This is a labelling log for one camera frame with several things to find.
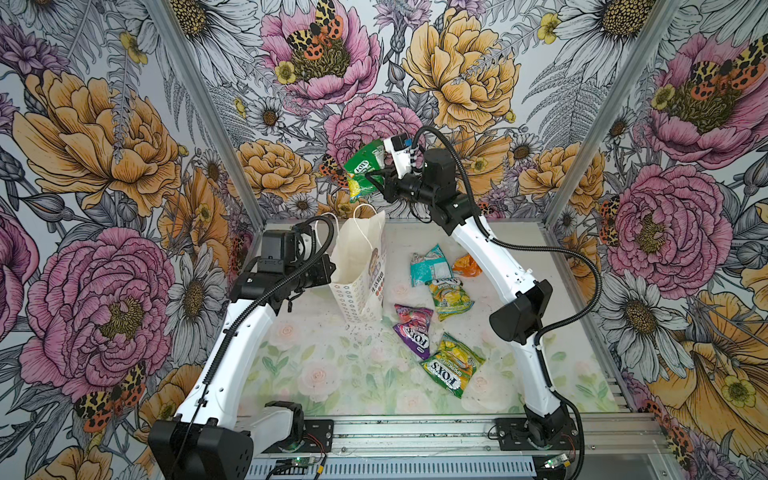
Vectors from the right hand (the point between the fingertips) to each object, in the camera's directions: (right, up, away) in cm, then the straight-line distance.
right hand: (369, 180), depth 75 cm
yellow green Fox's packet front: (+22, -48, +6) cm, 53 cm away
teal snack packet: (+17, -23, +27) cm, 40 cm away
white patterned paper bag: (-6, -20, +22) cm, 30 cm away
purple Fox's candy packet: (+12, -40, +13) cm, 43 cm away
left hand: (-9, -24, +1) cm, 25 cm away
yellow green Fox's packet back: (+24, -32, +21) cm, 45 cm away
